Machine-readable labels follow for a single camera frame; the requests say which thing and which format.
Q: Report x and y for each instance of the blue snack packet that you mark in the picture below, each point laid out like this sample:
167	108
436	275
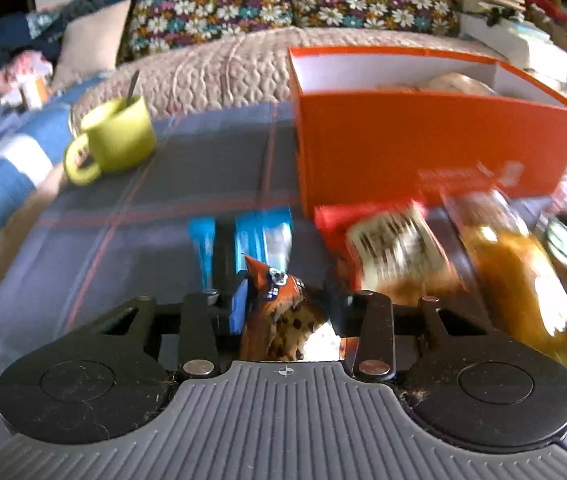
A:
261	235

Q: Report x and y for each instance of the red-ended rice cracker packet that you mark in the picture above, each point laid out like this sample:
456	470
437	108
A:
398	250

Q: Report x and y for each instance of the dark blue clothes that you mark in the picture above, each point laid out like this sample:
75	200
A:
3	40

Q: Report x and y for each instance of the orange cardboard box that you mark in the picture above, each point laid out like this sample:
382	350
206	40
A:
388	150

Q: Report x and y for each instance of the yellow snack packet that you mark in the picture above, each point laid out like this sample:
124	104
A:
513	270

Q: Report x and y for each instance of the white boxes pile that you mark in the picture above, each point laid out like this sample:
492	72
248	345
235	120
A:
528	45

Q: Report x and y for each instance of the black snack packet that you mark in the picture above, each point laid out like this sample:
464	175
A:
566	247

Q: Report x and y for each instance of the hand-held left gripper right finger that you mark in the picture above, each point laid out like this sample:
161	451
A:
348	320

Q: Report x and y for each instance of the green mug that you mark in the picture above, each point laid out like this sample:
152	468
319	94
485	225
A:
118	135

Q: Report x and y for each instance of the bread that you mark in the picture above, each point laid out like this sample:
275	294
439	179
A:
458	84

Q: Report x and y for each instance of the pink patterned cloth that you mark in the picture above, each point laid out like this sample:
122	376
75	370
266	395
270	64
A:
13	77

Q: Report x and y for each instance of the pink quilted blanket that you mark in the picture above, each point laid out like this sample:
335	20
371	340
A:
223	70

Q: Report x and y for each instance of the metal spoon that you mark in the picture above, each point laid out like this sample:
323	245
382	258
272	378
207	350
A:
133	85

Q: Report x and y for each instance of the brown cookie packet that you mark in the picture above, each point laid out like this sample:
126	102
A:
278	320

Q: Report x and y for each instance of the purple plaid tablecloth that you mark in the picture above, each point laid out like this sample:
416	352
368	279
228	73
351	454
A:
113	230

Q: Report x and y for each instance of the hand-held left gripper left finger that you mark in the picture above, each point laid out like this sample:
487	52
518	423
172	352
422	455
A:
237	305

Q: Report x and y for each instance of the beige pillow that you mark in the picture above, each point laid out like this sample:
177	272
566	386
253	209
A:
93	45

